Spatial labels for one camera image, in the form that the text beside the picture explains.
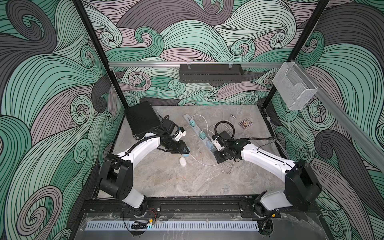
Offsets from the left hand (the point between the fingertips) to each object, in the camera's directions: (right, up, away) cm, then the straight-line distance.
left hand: (186, 150), depth 81 cm
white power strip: (+7, +10, +22) cm, 26 cm away
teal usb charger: (+10, +7, +14) cm, 18 cm away
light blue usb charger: (+14, +2, +9) cm, 17 cm away
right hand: (+18, -5, +4) cm, 19 cm away
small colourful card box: (+44, +14, +26) cm, 53 cm away
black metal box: (-34, +18, +28) cm, 48 cm away
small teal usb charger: (+4, +15, +20) cm, 25 cm away
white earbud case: (-2, -8, +7) cm, 11 cm away
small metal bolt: (+38, +18, +32) cm, 53 cm away
